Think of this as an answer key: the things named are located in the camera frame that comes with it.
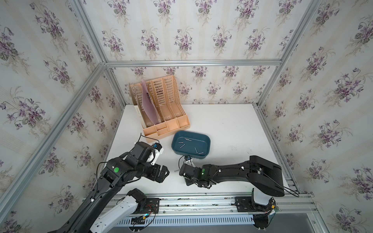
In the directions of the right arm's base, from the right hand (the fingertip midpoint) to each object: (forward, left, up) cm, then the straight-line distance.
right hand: (188, 178), depth 83 cm
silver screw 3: (+23, +6, +1) cm, 24 cm away
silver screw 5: (+17, -4, +2) cm, 18 cm away
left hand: (-3, +12, +20) cm, 24 cm away
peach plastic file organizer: (+58, +17, +2) cm, 61 cm away
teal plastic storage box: (+21, -3, +1) cm, 22 cm away
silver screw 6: (+15, -8, +2) cm, 17 cm away
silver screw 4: (+20, +5, +1) cm, 21 cm away
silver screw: (+26, +1, +1) cm, 26 cm away
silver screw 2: (+26, +2, +1) cm, 26 cm away
